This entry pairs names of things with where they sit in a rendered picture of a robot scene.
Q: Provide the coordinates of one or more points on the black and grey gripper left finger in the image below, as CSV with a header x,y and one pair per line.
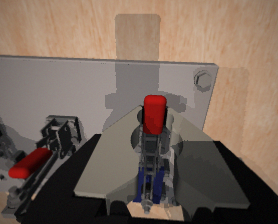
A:
x,y
103,170

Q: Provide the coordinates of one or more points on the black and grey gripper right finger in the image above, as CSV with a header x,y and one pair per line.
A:
x,y
209,175

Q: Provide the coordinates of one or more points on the grey metal fixture plate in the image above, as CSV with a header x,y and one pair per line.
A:
x,y
97,91

